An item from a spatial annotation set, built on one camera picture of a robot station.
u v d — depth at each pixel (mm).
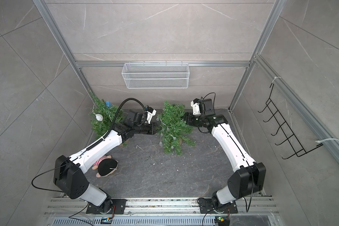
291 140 644
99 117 730
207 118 581
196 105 715
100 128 773
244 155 440
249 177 405
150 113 717
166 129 776
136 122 632
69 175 427
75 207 746
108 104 793
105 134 532
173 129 709
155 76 1003
